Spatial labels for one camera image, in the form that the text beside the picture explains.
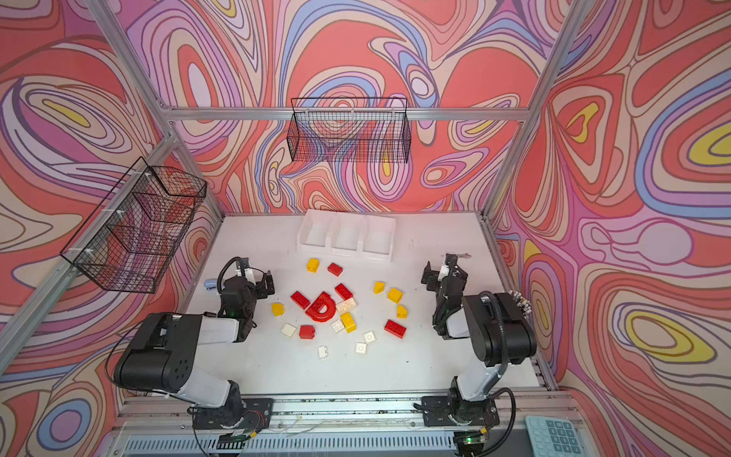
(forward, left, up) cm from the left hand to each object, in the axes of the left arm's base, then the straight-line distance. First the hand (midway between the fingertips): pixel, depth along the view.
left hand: (257, 274), depth 93 cm
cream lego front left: (-23, -23, -7) cm, 33 cm away
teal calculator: (-44, -82, -6) cm, 93 cm away
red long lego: (-6, -14, -6) cm, 17 cm away
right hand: (+2, -62, 0) cm, 62 cm away
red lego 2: (-3, -29, -6) cm, 29 cm away
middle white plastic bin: (+23, -30, -3) cm, 38 cm away
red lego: (+6, -25, -6) cm, 26 cm away
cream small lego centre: (-15, -27, -7) cm, 32 cm away
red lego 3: (-16, -46, -7) cm, 49 cm away
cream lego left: (-17, -12, -6) cm, 21 cm away
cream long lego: (-8, -29, -7) cm, 31 cm away
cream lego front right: (-18, -37, -7) cm, 42 cm away
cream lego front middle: (-22, -34, -7) cm, 41 cm away
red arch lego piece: (-10, -19, -6) cm, 22 cm away
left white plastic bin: (+23, -16, -5) cm, 28 cm away
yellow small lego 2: (-11, -48, -6) cm, 49 cm away
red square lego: (-17, -18, -6) cm, 26 cm away
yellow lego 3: (-10, -8, -6) cm, 14 cm away
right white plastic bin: (+19, -41, -4) cm, 45 cm away
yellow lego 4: (-5, -46, -6) cm, 46 cm away
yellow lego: (+7, -17, -5) cm, 19 cm away
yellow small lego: (-2, -41, -5) cm, 41 cm away
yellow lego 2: (-14, -31, -7) cm, 34 cm away
